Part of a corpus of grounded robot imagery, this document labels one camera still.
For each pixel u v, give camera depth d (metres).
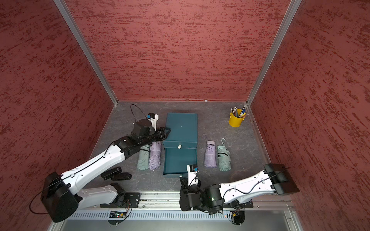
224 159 0.86
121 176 0.80
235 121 1.03
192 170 0.63
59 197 0.38
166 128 0.80
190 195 0.52
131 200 0.74
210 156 0.87
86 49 0.87
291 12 0.73
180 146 0.74
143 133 0.59
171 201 0.76
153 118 0.71
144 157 0.87
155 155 0.85
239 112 1.02
